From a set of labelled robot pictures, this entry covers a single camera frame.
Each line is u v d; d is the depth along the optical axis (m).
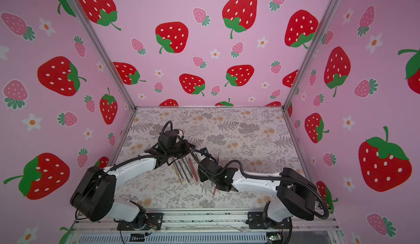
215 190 0.84
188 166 0.93
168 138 0.68
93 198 0.43
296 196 0.42
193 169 0.90
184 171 0.90
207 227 0.73
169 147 0.69
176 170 0.90
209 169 0.60
